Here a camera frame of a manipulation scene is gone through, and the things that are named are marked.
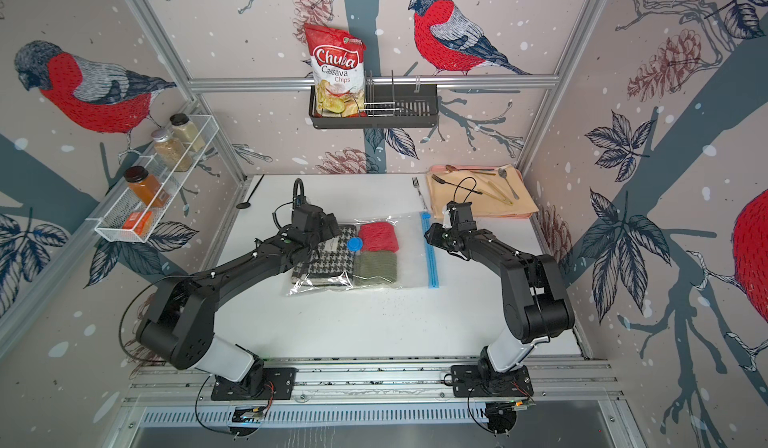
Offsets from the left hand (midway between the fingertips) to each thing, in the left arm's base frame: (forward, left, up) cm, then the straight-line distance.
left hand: (330, 217), depth 91 cm
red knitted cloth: (-1, -15, -10) cm, 18 cm away
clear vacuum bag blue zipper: (-6, -21, -12) cm, 25 cm away
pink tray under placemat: (+36, -41, -13) cm, 56 cm away
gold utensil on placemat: (+18, -62, -13) cm, 66 cm away
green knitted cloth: (-12, -14, -10) cm, 21 cm away
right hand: (-1, -31, -7) cm, 32 cm away
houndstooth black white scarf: (-12, -1, -10) cm, 16 cm away
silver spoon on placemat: (+32, -65, -13) cm, 74 cm away
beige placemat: (+21, -38, -13) cm, 46 cm away
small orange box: (-17, +37, +21) cm, 45 cm away
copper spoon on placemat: (+34, -44, -12) cm, 58 cm away
